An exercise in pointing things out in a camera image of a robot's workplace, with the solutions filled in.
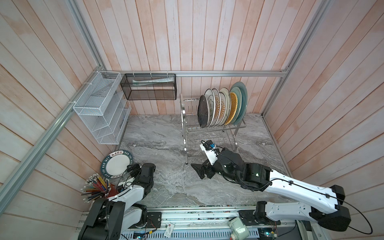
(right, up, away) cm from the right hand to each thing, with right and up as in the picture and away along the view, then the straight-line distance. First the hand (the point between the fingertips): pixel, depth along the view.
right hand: (198, 159), depth 66 cm
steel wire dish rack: (-1, +10, +44) cm, 45 cm away
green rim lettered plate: (-52, -9, +27) cm, 59 cm away
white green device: (+19, -33, +1) cm, 38 cm away
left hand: (-37, -10, +21) cm, 44 cm away
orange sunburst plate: (+13, +27, +22) cm, 37 cm away
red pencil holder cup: (-49, -14, +5) cm, 51 cm away
